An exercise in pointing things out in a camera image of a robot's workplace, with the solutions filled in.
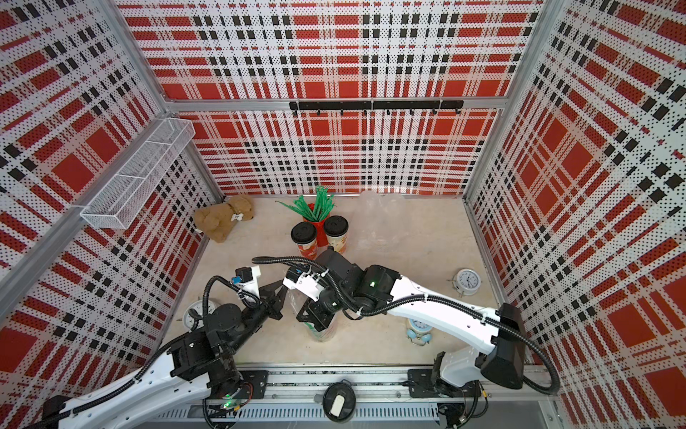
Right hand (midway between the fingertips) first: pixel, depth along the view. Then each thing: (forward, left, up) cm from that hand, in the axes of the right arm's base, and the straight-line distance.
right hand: (307, 319), depth 64 cm
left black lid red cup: (+30, +5, -6) cm, 31 cm away
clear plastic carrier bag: (+5, +4, -3) cm, 7 cm away
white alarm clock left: (+10, +40, -18) cm, 45 cm away
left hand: (+11, +5, -1) cm, 12 cm away
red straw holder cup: (+35, +1, -15) cm, 38 cm away
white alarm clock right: (+19, -50, -21) cm, 57 cm away
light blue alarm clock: (+2, -31, -20) cm, 37 cm away
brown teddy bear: (+41, +42, -13) cm, 60 cm away
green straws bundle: (+44, +3, -10) cm, 45 cm away
